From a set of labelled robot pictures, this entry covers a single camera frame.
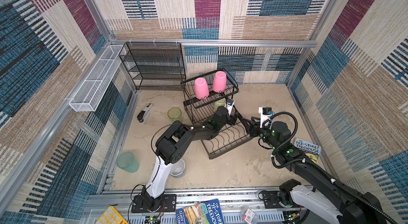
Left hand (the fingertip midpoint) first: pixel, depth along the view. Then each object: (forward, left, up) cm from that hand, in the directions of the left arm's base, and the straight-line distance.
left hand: (233, 109), depth 96 cm
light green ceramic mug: (+2, +8, +4) cm, 9 cm away
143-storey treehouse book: (-23, -41, -8) cm, 47 cm away
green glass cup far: (+2, +36, -6) cm, 36 cm away
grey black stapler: (+2, +55, -6) cm, 56 cm away
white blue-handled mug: (-31, +31, -9) cm, 45 cm away
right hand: (-13, -5, +8) cm, 16 cm away
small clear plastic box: (-51, -1, -8) cm, 51 cm away
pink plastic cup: (+6, +9, +16) cm, 19 cm away
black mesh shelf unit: (+33, +51, +8) cm, 61 cm away
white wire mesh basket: (-9, +68, +24) cm, 73 cm away
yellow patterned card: (-50, +58, -9) cm, 77 cm away
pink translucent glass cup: (-3, +1, +3) cm, 4 cm away
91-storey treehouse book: (-49, +16, -7) cm, 52 cm away
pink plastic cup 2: (+1, +19, +18) cm, 26 cm away
